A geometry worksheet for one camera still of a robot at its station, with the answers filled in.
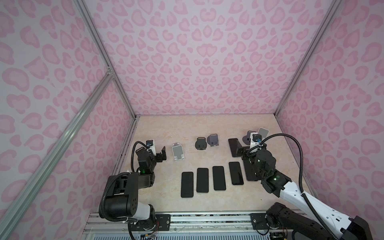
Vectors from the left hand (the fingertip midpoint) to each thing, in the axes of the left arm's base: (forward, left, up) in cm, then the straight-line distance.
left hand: (157, 145), depth 91 cm
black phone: (-21, -18, -10) cm, 29 cm away
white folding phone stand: (+10, -69, -3) cm, 69 cm away
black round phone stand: (+6, -27, -8) cm, 29 cm away
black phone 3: (-15, -46, -8) cm, 50 cm away
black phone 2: (-19, -36, -9) cm, 42 cm away
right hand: (-7, -49, +14) cm, 51 cm away
